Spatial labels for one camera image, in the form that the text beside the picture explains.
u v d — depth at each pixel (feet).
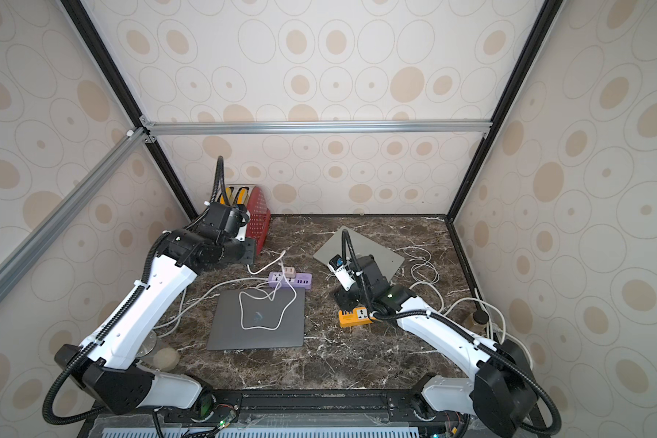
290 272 3.09
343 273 2.30
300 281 3.18
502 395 1.30
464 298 3.03
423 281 3.26
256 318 3.18
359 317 2.87
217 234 1.73
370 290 1.97
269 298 2.95
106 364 1.27
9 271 1.74
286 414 2.40
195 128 2.93
